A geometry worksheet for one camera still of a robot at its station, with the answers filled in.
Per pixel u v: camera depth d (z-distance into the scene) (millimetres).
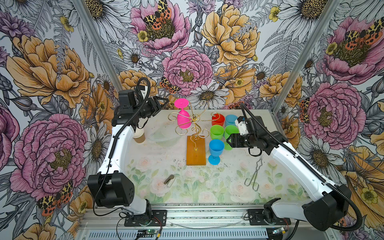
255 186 852
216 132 926
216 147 873
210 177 878
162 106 686
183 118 849
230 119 954
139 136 965
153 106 665
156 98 672
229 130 912
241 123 706
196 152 967
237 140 687
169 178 857
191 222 736
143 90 688
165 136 1070
